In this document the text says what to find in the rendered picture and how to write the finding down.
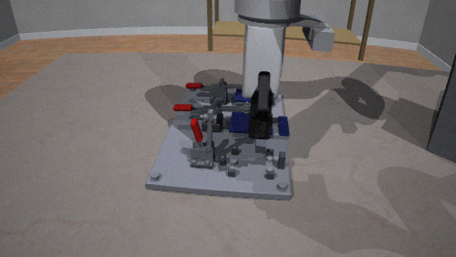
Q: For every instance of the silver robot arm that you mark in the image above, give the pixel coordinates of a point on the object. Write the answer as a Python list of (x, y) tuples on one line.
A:
[(320, 34)]

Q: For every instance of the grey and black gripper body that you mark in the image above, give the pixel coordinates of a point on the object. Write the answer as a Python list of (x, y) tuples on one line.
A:
[(264, 46)]

